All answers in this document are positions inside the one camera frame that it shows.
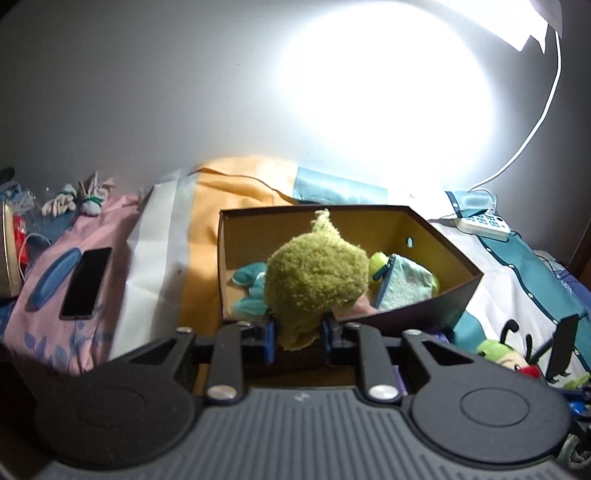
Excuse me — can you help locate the glove bundle with green band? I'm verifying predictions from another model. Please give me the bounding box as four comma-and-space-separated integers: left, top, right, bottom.
76, 171, 115, 217

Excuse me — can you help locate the white power cable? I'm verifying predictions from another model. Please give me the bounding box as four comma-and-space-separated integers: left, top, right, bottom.
466, 28, 564, 193

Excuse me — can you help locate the yellow-green fuzzy plush toy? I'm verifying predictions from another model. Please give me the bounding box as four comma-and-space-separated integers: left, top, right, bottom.
263, 209, 369, 352

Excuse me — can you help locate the white power strip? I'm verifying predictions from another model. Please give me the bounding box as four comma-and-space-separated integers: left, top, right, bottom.
452, 210, 512, 241

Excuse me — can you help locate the pale printed zip pouch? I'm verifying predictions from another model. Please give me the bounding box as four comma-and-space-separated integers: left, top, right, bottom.
373, 253, 441, 311

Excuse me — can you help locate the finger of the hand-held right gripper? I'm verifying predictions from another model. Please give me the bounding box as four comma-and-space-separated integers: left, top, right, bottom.
547, 314, 581, 385

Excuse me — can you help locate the grey knitted item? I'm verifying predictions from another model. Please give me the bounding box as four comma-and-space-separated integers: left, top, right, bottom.
556, 431, 591, 468

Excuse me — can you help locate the teal plush toy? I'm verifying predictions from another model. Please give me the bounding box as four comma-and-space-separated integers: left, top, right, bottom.
231, 261, 274, 320

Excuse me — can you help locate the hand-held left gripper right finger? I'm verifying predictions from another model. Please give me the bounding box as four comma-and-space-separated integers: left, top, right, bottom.
322, 313, 483, 403

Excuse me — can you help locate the black smartphone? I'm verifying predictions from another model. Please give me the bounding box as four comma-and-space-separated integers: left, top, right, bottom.
60, 247, 113, 320

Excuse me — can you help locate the white glove bundle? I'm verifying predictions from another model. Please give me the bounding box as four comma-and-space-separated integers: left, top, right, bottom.
41, 183, 77, 217

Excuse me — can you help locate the green bug plush toy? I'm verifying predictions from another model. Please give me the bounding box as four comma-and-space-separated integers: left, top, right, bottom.
475, 320, 546, 380

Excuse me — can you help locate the white lamp head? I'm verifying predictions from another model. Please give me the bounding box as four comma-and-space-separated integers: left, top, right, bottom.
526, 0, 567, 52

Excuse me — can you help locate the dark cardboard box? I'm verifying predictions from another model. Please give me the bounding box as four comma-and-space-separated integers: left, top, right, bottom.
217, 205, 484, 339

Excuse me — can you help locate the clear plastic bag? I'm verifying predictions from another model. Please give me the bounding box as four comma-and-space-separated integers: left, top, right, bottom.
14, 185, 52, 232

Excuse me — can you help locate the pink printed pillow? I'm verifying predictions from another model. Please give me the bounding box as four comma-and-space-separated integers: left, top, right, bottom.
2, 194, 142, 376

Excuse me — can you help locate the brown paper gift bag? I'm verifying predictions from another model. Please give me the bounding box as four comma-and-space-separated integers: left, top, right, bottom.
0, 203, 22, 299

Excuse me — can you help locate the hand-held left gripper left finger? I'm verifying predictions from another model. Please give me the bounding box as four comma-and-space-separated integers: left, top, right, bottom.
108, 318, 278, 403

